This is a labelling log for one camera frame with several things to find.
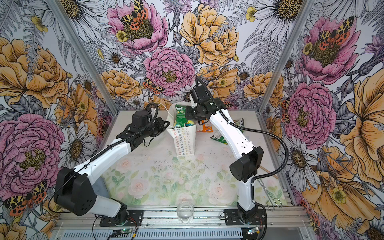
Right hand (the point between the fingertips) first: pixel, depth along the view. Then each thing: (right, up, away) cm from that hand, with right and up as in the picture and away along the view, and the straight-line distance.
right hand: (189, 119), depth 79 cm
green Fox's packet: (+19, -11, +25) cm, 33 cm away
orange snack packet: (+11, -6, +29) cm, 31 cm away
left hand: (-10, -4, +3) cm, 11 cm away
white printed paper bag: (-3, -10, +5) cm, 11 cm away
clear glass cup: (-2, -47, -2) cm, 47 cm away
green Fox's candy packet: (-5, +2, +4) cm, 7 cm away
